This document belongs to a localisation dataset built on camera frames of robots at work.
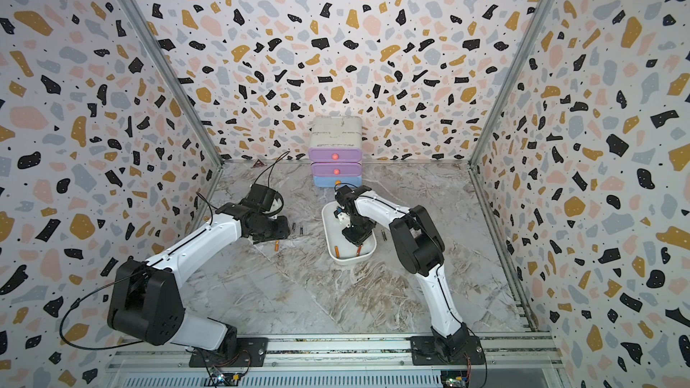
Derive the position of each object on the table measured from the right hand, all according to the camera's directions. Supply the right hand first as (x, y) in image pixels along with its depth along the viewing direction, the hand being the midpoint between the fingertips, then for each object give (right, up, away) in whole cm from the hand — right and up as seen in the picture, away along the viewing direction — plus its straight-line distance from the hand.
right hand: (358, 241), depth 97 cm
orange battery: (-7, -3, -3) cm, 8 cm away
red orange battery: (0, -3, -4) cm, 6 cm away
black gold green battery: (+10, +1, +1) cm, 10 cm away
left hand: (-22, +6, -9) cm, 25 cm away
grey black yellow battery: (-21, +4, +3) cm, 22 cm away
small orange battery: (-29, -1, -2) cm, 29 cm away
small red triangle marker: (-46, +30, +24) cm, 60 cm away
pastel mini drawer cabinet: (-8, +33, +1) cm, 34 cm away
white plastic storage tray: (-6, -3, -2) cm, 7 cm away
